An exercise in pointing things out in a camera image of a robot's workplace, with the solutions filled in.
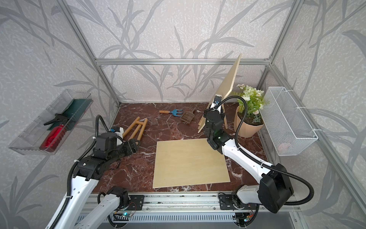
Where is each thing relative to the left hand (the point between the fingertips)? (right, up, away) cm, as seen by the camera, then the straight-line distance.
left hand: (136, 143), depth 72 cm
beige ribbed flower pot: (+64, +5, +17) cm, 66 cm away
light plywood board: (+27, -16, +18) cm, 36 cm away
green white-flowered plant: (+65, +22, +9) cm, 69 cm away
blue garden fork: (+15, +17, +43) cm, 48 cm away
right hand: (+42, +22, +1) cm, 47 cm away
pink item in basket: (+75, -2, -1) cm, 75 cm away
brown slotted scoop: (+25, +13, +39) cm, 49 cm away
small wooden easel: (-11, +8, +33) cm, 36 cm away
